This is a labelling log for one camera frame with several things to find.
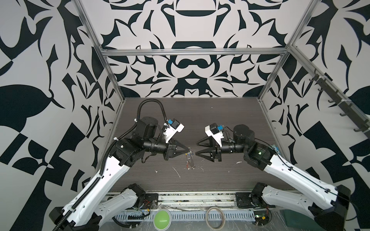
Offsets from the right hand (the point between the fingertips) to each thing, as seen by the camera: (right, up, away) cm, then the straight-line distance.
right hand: (198, 149), depth 60 cm
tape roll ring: (+13, -36, +9) cm, 39 cm away
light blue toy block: (+52, -8, +32) cm, 62 cm away
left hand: (-4, +1, -2) cm, 4 cm away
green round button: (-16, -35, +8) cm, 40 cm away
